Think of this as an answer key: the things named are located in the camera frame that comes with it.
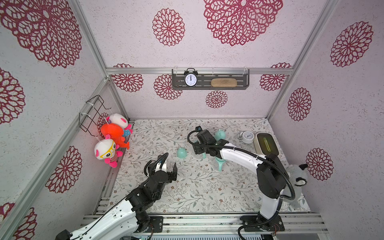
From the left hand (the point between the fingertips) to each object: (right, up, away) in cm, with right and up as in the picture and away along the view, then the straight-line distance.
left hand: (166, 164), depth 78 cm
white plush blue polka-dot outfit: (-32, +24, +16) cm, 43 cm away
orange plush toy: (-32, +17, +11) cm, 38 cm away
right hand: (+17, +11, +13) cm, 24 cm away
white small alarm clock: (+53, +13, +28) cm, 61 cm away
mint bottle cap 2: (+30, +15, +10) cm, 35 cm away
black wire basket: (-39, +23, -2) cm, 46 cm away
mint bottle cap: (+7, +3, +20) cm, 21 cm away
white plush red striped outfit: (-33, +8, +2) cm, 34 cm away
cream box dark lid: (+62, +9, +21) cm, 66 cm away
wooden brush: (+32, +47, +12) cm, 58 cm away
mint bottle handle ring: (+29, 0, +5) cm, 30 cm away
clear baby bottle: (+18, +1, +20) cm, 27 cm away
